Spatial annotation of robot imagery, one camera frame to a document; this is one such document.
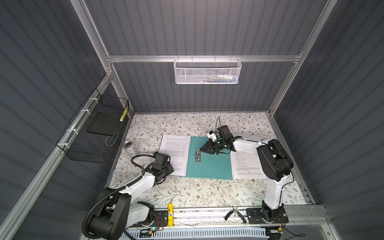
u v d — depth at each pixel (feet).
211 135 2.99
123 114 2.68
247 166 3.00
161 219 2.37
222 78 2.99
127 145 2.81
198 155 3.16
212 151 2.80
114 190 1.47
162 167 2.29
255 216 2.40
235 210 2.51
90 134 2.38
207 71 4.06
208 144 2.77
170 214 2.40
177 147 3.32
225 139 2.58
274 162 1.71
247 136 3.49
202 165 2.98
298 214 2.49
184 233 2.53
